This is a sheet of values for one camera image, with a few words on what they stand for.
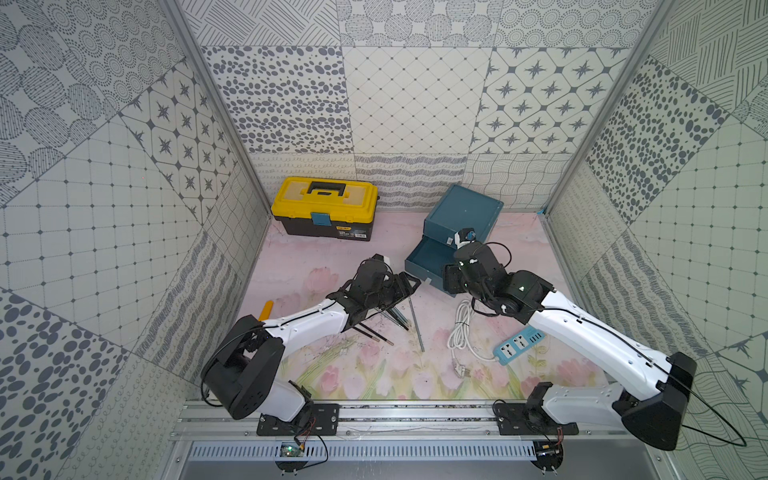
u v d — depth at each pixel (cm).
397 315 93
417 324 91
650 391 39
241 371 43
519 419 73
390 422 76
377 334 88
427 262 93
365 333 89
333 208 101
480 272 53
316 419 73
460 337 86
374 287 68
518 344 84
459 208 93
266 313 93
